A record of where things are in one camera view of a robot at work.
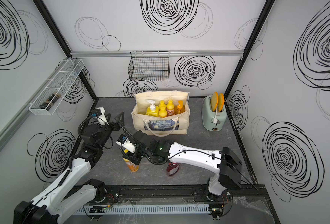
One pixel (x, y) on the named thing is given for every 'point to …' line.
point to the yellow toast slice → (214, 101)
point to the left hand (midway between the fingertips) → (116, 113)
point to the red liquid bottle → (172, 168)
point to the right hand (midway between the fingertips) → (125, 153)
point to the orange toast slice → (221, 102)
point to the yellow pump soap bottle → (152, 110)
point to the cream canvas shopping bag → (169, 126)
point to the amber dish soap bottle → (179, 108)
